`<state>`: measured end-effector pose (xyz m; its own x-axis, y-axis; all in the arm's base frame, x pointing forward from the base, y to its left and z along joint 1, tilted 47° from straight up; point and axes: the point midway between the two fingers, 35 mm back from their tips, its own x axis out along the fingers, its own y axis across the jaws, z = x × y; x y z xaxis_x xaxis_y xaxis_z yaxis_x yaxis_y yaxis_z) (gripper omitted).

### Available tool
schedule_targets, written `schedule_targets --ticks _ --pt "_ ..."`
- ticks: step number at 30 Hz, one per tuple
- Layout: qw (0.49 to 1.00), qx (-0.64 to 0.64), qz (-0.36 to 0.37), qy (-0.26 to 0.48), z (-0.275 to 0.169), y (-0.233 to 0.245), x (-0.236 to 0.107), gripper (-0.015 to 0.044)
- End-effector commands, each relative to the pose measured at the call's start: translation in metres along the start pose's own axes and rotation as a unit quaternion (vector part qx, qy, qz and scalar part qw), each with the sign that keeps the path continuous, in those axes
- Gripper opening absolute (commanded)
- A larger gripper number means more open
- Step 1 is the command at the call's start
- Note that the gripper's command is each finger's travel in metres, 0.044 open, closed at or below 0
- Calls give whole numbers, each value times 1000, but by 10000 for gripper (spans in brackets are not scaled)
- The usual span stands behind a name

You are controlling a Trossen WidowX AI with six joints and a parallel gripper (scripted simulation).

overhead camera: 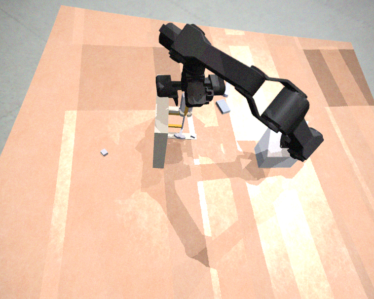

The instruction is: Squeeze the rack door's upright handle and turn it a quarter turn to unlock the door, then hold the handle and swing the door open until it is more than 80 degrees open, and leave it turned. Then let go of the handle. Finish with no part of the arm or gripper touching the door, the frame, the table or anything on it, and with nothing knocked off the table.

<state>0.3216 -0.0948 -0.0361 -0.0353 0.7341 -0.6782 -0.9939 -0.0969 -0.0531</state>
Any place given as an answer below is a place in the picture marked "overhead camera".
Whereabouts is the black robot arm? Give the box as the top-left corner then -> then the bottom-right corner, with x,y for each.
158,23 -> 324,162

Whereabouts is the pale lavender long bar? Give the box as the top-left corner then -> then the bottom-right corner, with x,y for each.
223,82 -> 230,98

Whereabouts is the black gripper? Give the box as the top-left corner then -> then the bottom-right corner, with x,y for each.
156,65 -> 225,106

